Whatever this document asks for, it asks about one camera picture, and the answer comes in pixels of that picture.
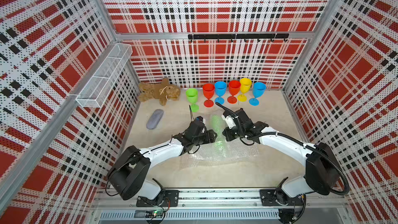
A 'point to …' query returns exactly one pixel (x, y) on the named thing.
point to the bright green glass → (192, 95)
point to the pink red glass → (209, 89)
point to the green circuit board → (156, 213)
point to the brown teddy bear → (162, 90)
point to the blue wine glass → (220, 88)
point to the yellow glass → (245, 84)
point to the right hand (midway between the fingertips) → (226, 132)
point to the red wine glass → (234, 87)
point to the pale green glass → (220, 147)
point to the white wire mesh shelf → (107, 73)
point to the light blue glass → (258, 89)
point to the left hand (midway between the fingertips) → (214, 135)
